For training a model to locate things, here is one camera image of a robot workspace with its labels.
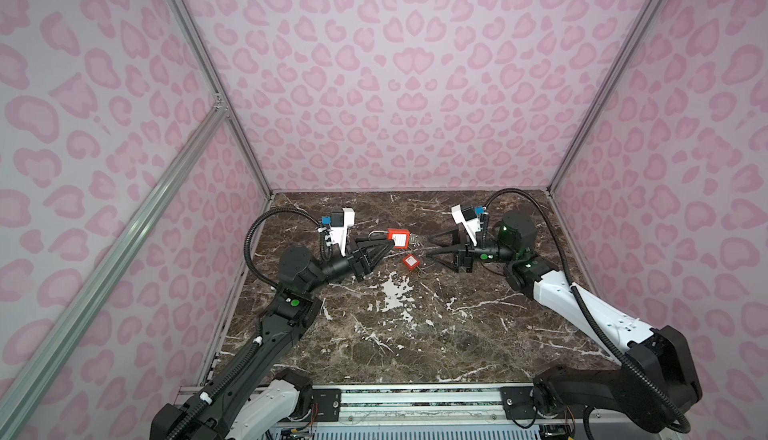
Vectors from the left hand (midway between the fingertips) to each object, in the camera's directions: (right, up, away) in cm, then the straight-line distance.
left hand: (393, 241), depth 62 cm
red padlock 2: (+6, -10, +35) cm, 37 cm away
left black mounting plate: (-16, -40, +12) cm, 45 cm away
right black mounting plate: (+30, -41, +12) cm, 52 cm away
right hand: (+9, -2, +6) cm, 11 cm away
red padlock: (+2, +1, +1) cm, 2 cm away
